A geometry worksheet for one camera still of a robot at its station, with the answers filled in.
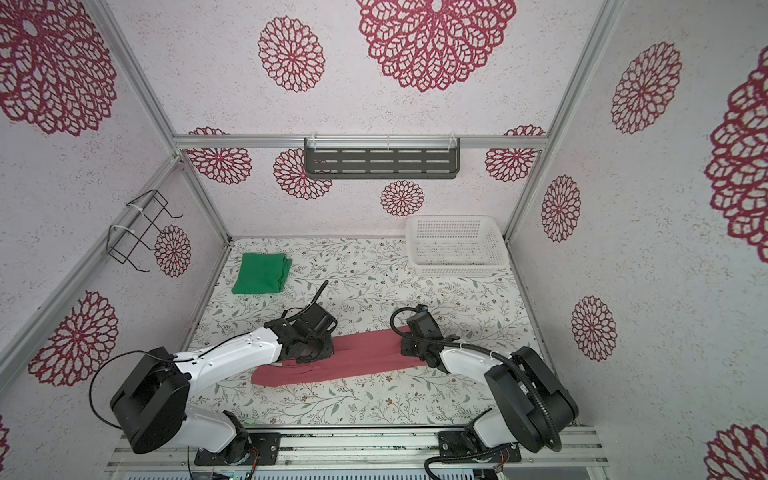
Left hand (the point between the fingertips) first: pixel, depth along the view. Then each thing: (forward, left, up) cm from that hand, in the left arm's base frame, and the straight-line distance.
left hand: (328, 353), depth 86 cm
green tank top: (+31, +27, -1) cm, 41 cm away
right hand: (+6, -23, -2) cm, 24 cm away
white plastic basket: (+45, -45, -3) cm, 64 cm away
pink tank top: (+2, -8, -5) cm, 10 cm away
